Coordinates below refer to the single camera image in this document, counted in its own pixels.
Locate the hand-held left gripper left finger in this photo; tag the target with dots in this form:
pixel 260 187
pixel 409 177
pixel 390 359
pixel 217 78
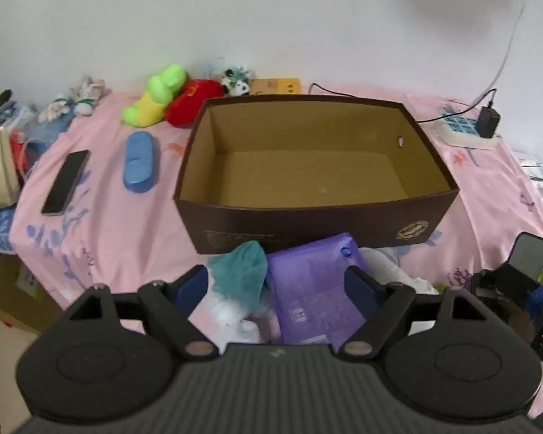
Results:
pixel 192 287

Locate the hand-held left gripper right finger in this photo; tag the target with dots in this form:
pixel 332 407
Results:
pixel 359 289

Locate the white towel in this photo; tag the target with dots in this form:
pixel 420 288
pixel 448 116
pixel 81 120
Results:
pixel 389 269

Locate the teal plush cloth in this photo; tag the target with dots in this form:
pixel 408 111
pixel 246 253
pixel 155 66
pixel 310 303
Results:
pixel 240 266

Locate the brown cardboard box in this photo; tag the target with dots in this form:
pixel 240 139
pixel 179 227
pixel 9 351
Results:
pixel 298 172

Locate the purple plastic packet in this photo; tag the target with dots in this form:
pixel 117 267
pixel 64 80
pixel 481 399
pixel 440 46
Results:
pixel 312 280

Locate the blue glasses case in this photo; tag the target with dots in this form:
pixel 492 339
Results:
pixel 139 162

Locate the white power strip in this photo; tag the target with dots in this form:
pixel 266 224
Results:
pixel 457 138

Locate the black power adapter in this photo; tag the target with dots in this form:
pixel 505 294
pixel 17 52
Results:
pixel 488 122

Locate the black smartphone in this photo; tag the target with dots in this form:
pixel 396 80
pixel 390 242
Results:
pixel 65 183

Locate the red plush pillow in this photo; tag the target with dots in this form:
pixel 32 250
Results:
pixel 185 104

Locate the large tan cardboard box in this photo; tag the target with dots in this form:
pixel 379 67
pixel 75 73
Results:
pixel 9 298

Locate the green plush toy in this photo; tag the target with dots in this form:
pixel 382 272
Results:
pixel 156 95

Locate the panda plush toy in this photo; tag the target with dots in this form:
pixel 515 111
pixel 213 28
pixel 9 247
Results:
pixel 237 85

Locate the blue denim cloth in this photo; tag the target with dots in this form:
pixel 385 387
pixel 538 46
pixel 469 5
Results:
pixel 49 133

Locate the small yellow cardboard box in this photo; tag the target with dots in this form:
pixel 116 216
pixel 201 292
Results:
pixel 276 86

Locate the small grey plush toy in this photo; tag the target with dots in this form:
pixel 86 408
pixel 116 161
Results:
pixel 88 95

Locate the red packet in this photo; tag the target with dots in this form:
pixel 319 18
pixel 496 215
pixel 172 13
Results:
pixel 18 147

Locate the white fluffy plush toy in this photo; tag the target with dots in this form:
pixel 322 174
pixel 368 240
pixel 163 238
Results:
pixel 226 65

